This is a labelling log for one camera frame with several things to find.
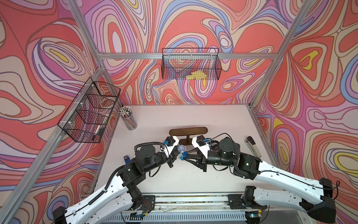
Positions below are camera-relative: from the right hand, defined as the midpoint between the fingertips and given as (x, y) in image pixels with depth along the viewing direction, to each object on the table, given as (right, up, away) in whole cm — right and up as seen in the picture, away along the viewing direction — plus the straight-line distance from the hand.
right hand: (185, 160), depth 60 cm
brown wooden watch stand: (+1, +10, +26) cm, 28 cm away
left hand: (0, +4, +4) cm, 6 cm away
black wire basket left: (-53, +17, +13) cm, 58 cm away
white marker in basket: (-47, +11, +12) cm, 49 cm away
